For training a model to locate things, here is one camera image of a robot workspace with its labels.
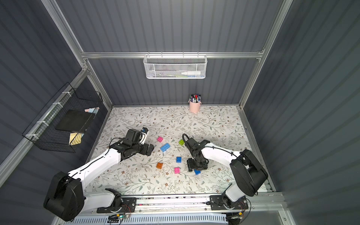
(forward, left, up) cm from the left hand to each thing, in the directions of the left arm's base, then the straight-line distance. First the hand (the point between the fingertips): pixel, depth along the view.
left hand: (148, 146), depth 86 cm
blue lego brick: (-5, -19, -8) cm, 21 cm away
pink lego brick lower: (-12, -18, -8) cm, 23 cm away
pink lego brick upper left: (+10, -5, -9) cm, 14 cm away
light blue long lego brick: (+3, -9, -8) cm, 13 cm away
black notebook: (+5, +36, +19) cm, 42 cm away
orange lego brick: (-9, -7, -8) cm, 14 cm away
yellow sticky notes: (-9, +26, +24) cm, 37 cm away
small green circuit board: (-35, +13, -10) cm, 39 cm away
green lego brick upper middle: (+7, -21, -8) cm, 23 cm away
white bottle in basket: (+41, -28, +25) cm, 56 cm away
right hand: (-13, -28, -8) cm, 32 cm away
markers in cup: (+40, -31, +4) cm, 50 cm away
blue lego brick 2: (-14, -30, -8) cm, 34 cm away
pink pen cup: (+38, -31, -5) cm, 50 cm away
